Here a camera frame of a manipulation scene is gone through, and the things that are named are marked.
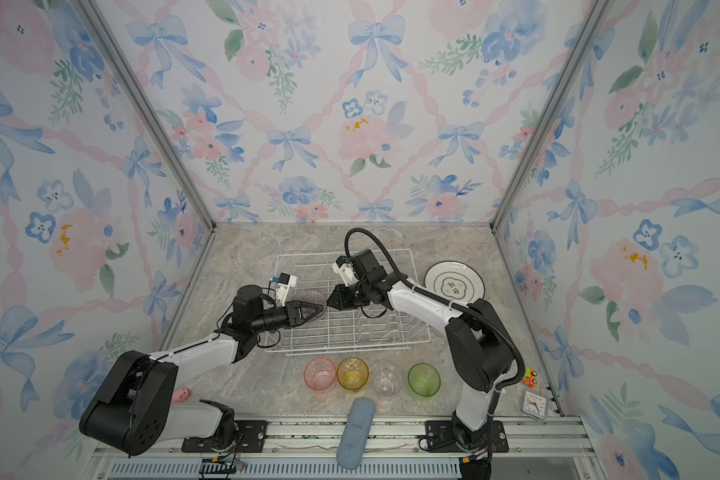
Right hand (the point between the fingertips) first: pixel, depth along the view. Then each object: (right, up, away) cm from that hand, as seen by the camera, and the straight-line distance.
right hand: (328, 301), depth 85 cm
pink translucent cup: (-2, -20, -2) cm, 20 cm away
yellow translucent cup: (+7, -20, -1) cm, 21 cm away
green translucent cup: (+27, -21, -3) cm, 34 cm away
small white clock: (+55, -26, -8) cm, 61 cm away
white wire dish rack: (+1, -10, +7) cm, 13 cm away
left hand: (-1, -2, -5) cm, 5 cm away
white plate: (+41, +5, +15) cm, 44 cm away
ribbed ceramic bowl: (-6, 0, +7) cm, 9 cm away
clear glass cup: (+17, -21, -4) cm, 27 cm away
